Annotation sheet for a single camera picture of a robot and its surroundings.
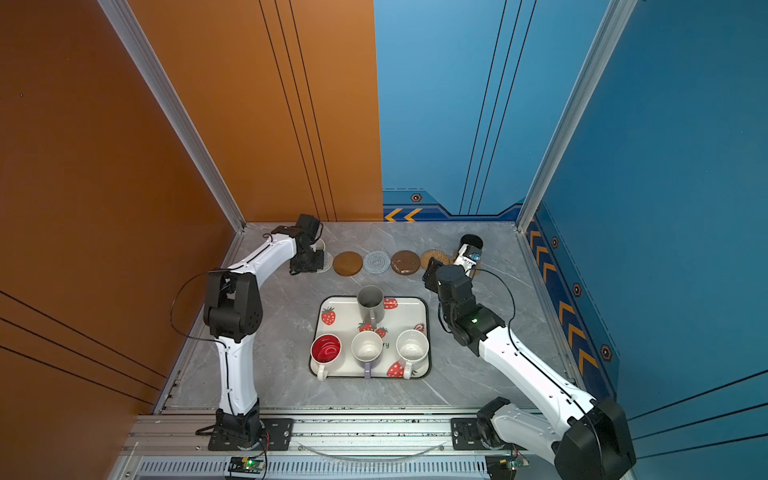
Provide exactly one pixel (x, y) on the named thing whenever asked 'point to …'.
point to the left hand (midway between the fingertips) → (315, 264)
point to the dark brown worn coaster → (405, 262)
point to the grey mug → (371, 302)
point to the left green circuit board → (254, 465)
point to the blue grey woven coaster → (377, 261)
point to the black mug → (471, 240)
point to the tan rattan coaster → (432, 253)
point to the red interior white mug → (325, 351)
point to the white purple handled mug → (366, 346)
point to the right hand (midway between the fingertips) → (435, 264)
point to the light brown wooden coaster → (348, 263)
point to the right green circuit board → (501, 467)
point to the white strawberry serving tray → (339, 316)
